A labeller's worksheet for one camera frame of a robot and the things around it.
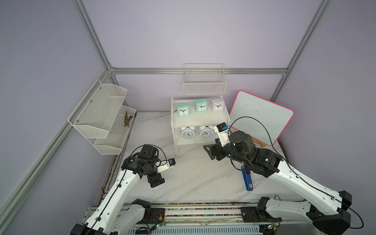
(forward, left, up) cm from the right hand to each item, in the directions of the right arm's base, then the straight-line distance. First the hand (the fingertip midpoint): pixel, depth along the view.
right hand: (211, 145), depth 68 cm
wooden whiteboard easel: (+15, -38, -25) cm, 48 cm away
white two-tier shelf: (+13, +8, +4) cm, 16 cm away
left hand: (-6, +28, -17) cm, 33 cm away
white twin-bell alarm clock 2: (+13, +1, -7) cm, 15 cm away
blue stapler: (-7, -23, -26) cm, 35 cm away
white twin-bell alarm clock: (+13, +11, -7) cm, 19 cm away
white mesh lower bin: (+20, +58, -15) cm, 63 cm away
